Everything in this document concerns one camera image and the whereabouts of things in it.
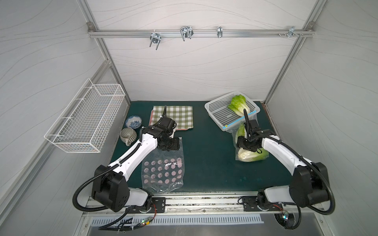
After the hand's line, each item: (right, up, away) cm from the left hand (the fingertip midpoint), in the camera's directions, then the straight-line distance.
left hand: (176, 147), depth 81 cm
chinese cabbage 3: (+43, +26, +27) cm, 57 cm away
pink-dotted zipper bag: (-9, -15, +5) cm, 18 cm away
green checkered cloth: (+1, +18, +31) cm, 35 cm away
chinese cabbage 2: (+39, +8, +7) cm, 40 cm away
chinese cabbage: (+41, -5, +2) cm, 41 cm away
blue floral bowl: (-35, +13, +26) cm, 45 cm away
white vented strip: (-11, -32, -12) cm, 36 cm away
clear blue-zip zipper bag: (+38, +9, +11) cm, 40 cm away
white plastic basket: (+30, +22, +34) cm, 50 cm away
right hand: (+39, 0, +7) cm, 40 cm away
